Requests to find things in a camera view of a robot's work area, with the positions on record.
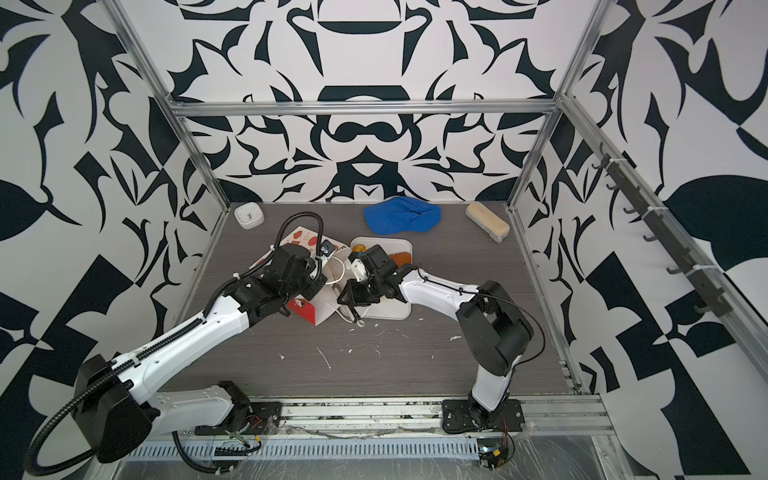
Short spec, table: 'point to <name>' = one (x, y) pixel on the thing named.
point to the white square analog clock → (249, 215)
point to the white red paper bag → (330, 256)
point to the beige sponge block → (487, 221)
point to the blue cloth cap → (401, 214)
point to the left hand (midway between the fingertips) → (317, 260)
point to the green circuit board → (492, 452)
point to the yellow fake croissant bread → (359, 248)
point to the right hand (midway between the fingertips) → (340, 299)
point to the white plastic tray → (389, 308)
